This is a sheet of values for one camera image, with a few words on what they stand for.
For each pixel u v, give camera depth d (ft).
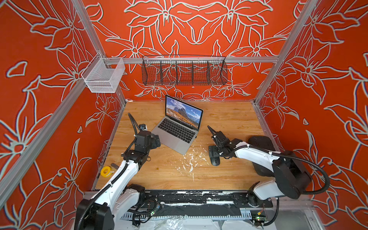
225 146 2.11
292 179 1.40
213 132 2.34
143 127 2.36
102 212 1.25
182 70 3.23
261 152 1.67
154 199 2.38
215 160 2.79
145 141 2.02
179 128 3.32
